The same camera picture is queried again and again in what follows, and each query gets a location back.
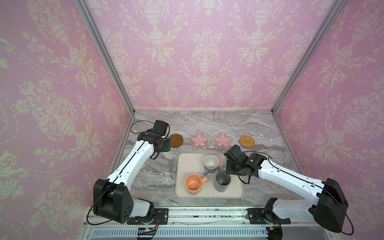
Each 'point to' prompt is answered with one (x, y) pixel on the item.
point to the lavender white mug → (211, 163)
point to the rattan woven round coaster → (247, 141)
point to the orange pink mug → (193, 183)
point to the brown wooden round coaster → (176, 140)
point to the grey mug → (222, 180)
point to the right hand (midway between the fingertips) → (228, 168)
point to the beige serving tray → (188, 163)
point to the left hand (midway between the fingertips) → (165, 146)
